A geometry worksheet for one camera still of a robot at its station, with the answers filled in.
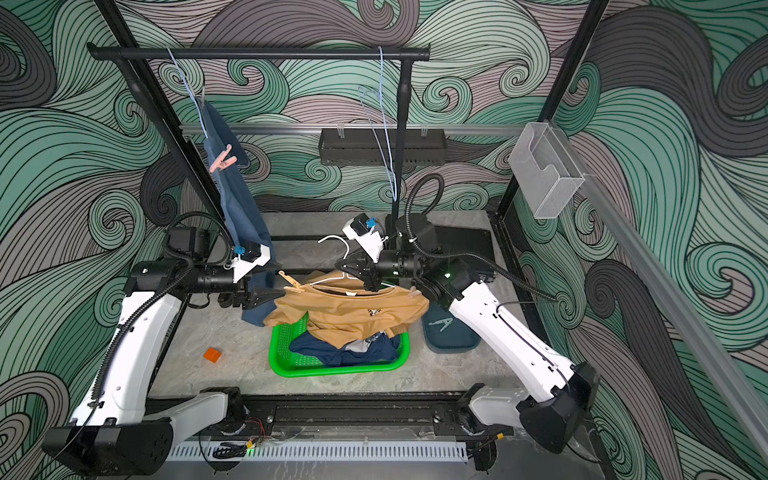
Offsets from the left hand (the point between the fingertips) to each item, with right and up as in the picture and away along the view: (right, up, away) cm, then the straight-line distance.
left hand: (278, 274), depth 66 cm
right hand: (+14, +2, -5) cm, 15 cm away
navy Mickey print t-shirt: (+24, -22, +13) cm, 35 cm away
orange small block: (-24, -24, +15) cm, 37 cm away
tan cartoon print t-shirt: (+13, -10, +6) cm, 17 cm away
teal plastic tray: (+43, -21, +21) cm, 52 cm away
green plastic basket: (-3, -27, +15) cm, 31 cm away
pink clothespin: (+31, -4, -1) cm, 31 cm away
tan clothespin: (+3, -1, +1) cm, 3 cm away
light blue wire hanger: (+22, +40, +27) cm, 53 cm away
